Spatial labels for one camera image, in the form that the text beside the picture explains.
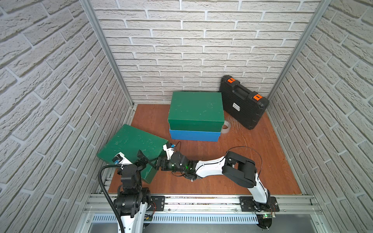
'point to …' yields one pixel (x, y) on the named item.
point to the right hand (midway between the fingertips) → (153, 163)
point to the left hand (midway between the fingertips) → (135, 152)
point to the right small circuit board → (267, 215)
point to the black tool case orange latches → (244, 105)
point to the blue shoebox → (195, 135)
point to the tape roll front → (226, 130)
